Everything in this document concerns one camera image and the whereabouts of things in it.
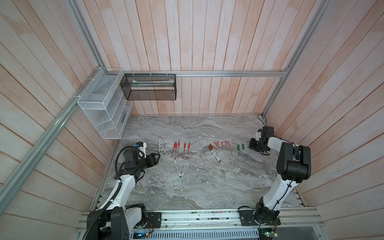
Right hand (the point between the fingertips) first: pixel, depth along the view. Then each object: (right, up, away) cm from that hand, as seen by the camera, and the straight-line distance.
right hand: (250, 144), depth 102 cm
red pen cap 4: (-17, +1, +2) cm, 17 cm away
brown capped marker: (-28, -1, -1) cm, 28 cm away
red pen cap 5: (-15, 0, +2) cm, 15 cm away
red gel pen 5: (-43, -1, -1) cm, 43 cm away
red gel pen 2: (-52, -4, -2) cm, 52 cm away
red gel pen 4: (-46, -1, -1) cm, 46 cm away
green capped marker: (-50, -14, -12) cm, 53 cm away
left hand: (-62, -7, -16) cm, 65 cm away
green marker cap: (-9, -2, -1) cm, 9 cm away
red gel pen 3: (-50, -2, -1) cm, 50 cm away
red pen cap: (-25, +1, +2) cm, 25 cm away
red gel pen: (-54, -4, -2) cm, 54 cm away
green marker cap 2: (-6, -1, -1) cm, 6 cm away
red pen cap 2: (-22, 0, +2) cm, 22 cm away
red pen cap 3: (-20, +2, +2) cm, 20 cm away
